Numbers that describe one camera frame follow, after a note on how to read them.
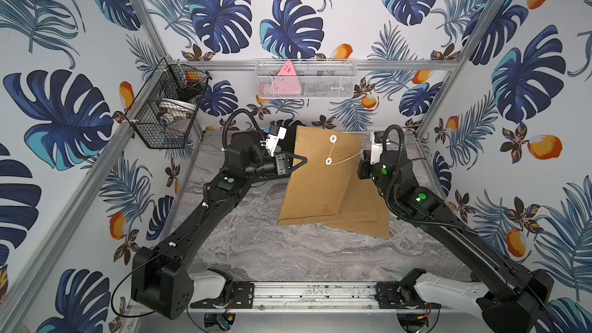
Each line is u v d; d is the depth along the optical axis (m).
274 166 0.61
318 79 0.94
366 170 0.64
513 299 0.38
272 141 0.64
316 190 0.70
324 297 0.75
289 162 0.64
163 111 0.91
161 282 0.40
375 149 0.62
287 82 0.91
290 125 1.22
